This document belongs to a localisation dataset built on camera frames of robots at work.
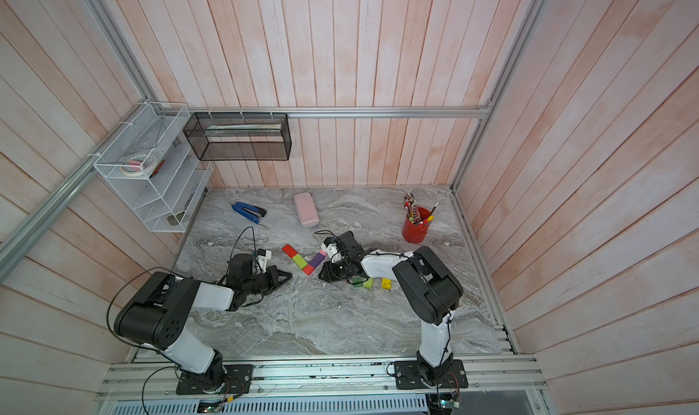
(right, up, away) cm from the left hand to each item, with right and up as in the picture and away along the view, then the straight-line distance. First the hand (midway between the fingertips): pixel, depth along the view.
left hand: (292, 277), depth 92 cm
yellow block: (+32, -2, -2) cm, 32 cm away
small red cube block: (+5, +2, +3) cm, 7 cm away
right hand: (+10, +1, +2) cm, 10 cm away
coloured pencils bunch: (+44, +21, +4) cm, 49 cm away
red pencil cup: (+43, +17, +3) cm, 47 cm away
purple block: (+8, +5, +6) cm, 11 cm away
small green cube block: (+22, +2, -12) cm, 25 cm away
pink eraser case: (+2, +24, +19) cm, 30 cm away
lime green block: (+2, +5, +5) cm, 7 cm away
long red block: (-3, +8, +9) cm, 12 cm away
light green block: (+25, +1, -13) cm, 28 cm away
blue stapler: (-22, +23, +19) cm, 37 cm away
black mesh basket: (-25, +53, +13) cm, 60 cm away
